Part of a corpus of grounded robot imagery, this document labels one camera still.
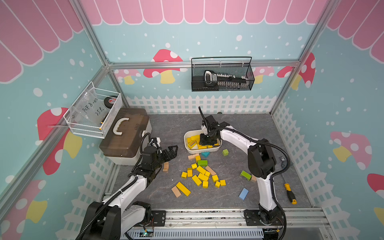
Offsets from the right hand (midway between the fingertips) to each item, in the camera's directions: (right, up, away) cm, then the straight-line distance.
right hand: (201, 142), depth 95 cm
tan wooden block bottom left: (-15, -26, -12) cm, 32 cm away
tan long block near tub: (-5, -9, +1) cm, 10 cm away
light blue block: (+23, -27, -13) cm, 38 cm away
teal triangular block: (+2, -8, 0) cm, 8 cm away
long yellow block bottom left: (-9, -25, -12) cm, 30 cm away
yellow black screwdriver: (+48, -27, -14) cm, 57 cm away
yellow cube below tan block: (-2, -10, -1) cm, 10 cm away
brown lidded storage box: (-47, +1, -8) cm, 48 cm away
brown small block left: (-22, -15, -3) cm, 27 cm away
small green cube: (+16, -6, +2) cm, 17 cm away
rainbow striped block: (-7, -2, +5) cm, 8 cm away
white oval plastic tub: (-8, +4, +8) cm, 12 cm away
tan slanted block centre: (+4, -15, -5) cm, 17 cm away
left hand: (-17, -4, -9) cm, 19 cm away
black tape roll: (-51, +23, -14) cm, 57 cm away
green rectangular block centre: (+1, -13, -2) cm, 13 cm away
